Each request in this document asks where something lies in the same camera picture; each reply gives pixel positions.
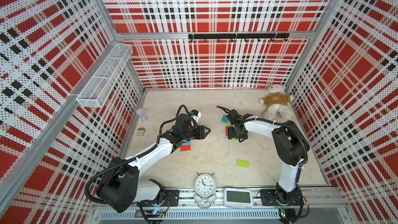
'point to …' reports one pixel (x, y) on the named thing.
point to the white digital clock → (236, 197)
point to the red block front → (185, 148)
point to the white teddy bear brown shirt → (277, 102)
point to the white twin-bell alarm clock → (205, 187)
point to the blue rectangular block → (185, 143)
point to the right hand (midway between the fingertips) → (237, 135)
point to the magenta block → (226, 128)
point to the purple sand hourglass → (143, 118)
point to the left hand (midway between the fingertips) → (209, 130)
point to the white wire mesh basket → (97, 89)
